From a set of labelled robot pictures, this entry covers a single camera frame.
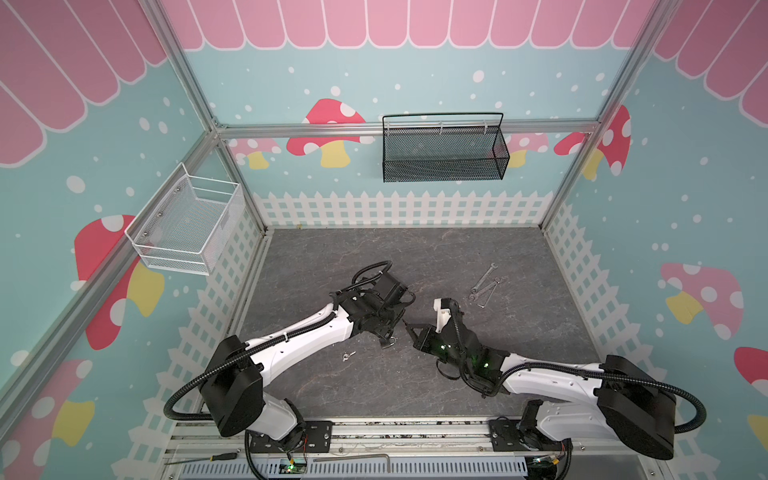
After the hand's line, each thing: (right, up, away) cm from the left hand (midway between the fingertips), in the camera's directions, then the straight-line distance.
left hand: (402, 316), depth 81 cm
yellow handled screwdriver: (-45, -32, -10) cm, 56 cm away
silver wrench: (+26, +6, +21) cm, 34 cm away
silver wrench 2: (+24, +3, +19) cm, 31 cm away
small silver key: (-16, -13, +6) cm, 22 cm away
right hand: (0, -2, -3) cm, 4 cm away
